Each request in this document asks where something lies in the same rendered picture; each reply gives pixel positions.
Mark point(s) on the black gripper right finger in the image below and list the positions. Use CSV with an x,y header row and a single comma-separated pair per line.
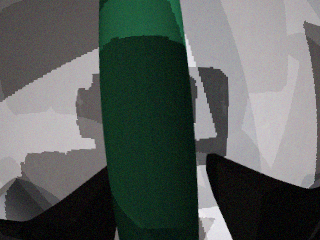
x,y
256,207

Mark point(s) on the white cylinder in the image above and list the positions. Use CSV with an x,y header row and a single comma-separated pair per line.
x,y
16,204

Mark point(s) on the green cylindrical rod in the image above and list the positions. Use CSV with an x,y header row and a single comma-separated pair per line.
x,y
146,107

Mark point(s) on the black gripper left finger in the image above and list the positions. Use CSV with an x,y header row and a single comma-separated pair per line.
x,y
87,214

